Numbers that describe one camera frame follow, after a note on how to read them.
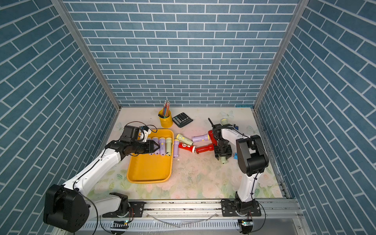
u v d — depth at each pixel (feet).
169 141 3.16
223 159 2.92
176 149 3.05
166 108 3.33
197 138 3.26
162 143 3.09
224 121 3.57
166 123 3.41
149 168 2.92
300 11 2.37
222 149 2.63
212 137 3.33
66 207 1.30
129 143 2.07
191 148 3.02
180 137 3.24
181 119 3.64
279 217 2.48
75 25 2.54
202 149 3.09
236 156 2.99
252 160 1.66
